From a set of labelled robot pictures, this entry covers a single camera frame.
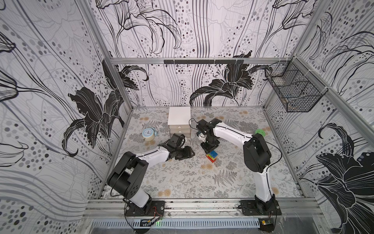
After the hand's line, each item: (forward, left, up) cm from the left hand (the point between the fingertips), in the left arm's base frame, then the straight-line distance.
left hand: (192, 157), depth 89 cm
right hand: (+6, -11, +1) cm, 12 cm away
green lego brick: (0, -11, +3) cm, 11 cm away
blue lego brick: (0, -12, +6) cm, 14 cm away
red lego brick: (-1, -11, 0) cm, 11 cm away
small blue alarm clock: (+15, +31, +1) cm, 34 cm away
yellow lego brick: (-2, -13, +2) cm, 13 cm away
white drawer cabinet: (+21, +10, +10) cm, 25 cm away
